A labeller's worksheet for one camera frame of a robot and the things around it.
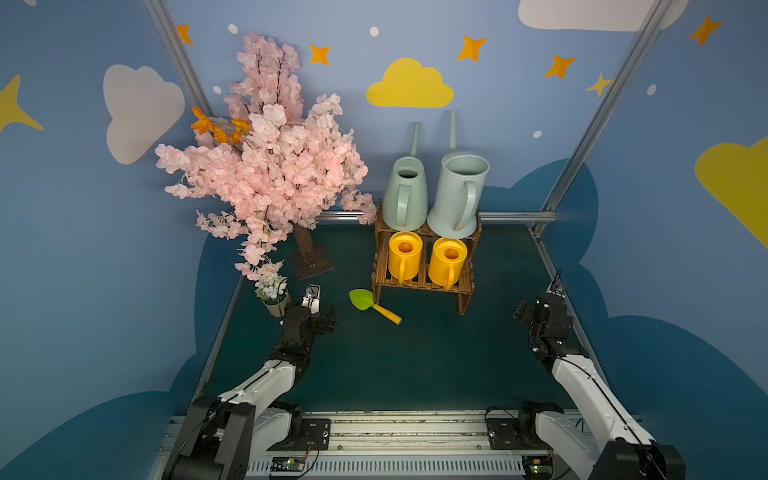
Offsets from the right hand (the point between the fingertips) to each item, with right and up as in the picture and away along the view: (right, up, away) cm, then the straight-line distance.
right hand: (546, 305), depth 84 cm
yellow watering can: (-41, +14, -4) cm, 44 cm away
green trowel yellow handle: (-54, -1, +14) cm, 56 cm away
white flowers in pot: (-79, +3, +2) cm, 79 cm away
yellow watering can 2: (-30, +12, -6) cm, 33 cm away
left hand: (-68, +1, +4) cm, 68 cm away
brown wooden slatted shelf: (-48, +8, +5) cm, 48 cm away
